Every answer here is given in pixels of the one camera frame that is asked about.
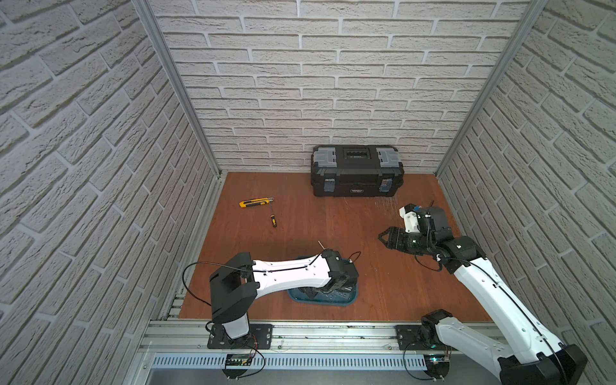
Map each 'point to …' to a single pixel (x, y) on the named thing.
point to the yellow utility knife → (255, 201)
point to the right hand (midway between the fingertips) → (388, 238)
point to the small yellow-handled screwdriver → (273, 217)
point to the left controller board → (236, 365)
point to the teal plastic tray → (334, 298)
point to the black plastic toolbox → (356, 171)
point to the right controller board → (437, 366)
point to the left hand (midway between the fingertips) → (300, 278)
